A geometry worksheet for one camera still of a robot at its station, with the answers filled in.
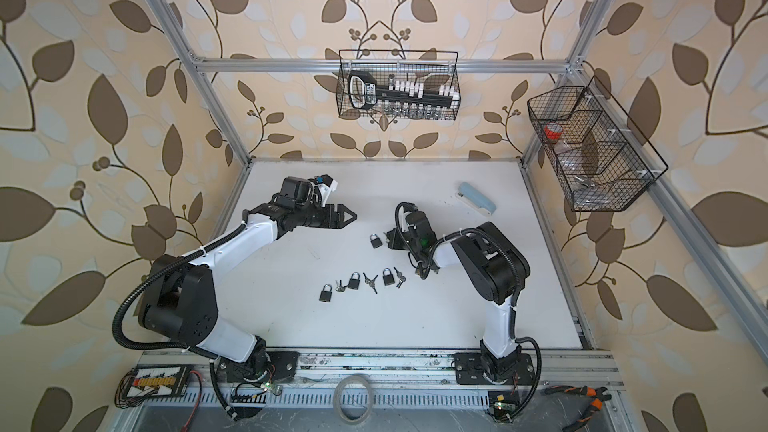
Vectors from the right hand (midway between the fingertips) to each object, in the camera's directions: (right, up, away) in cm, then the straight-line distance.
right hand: (387, 235), depth 98 cm
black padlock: (-4, -2, 0) cm, 5 cm away
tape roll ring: (-8, -33, -23) cm, 41 cm away
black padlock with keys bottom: (-10, -12, -9) cm, 18 cm away
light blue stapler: (+33, +10, +5) cm, 35 cm away
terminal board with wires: (-52, -31, -27) cm, 66 cm away
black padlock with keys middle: (0, -12, -8) cm, 14 cm away
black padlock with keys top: (-18, -15, -11) cm, 26 cm away
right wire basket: (+55, +23, -23) cm, 63 cm away
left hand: (-11, +9, -12) cm, 18 cm away
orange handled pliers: (+51, -34, -27) cm, 67 cm away
